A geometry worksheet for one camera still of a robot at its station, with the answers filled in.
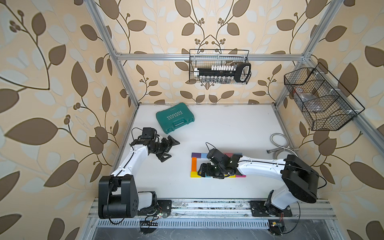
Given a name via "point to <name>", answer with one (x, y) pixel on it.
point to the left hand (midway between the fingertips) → (173, 146)
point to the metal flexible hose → (281, 141)
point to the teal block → (208, 176)
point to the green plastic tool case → (174, 117)
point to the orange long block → (194, 164)
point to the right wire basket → (326, 104)
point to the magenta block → (242, 176)
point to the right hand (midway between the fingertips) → (203, 174)
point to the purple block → (196, 155)
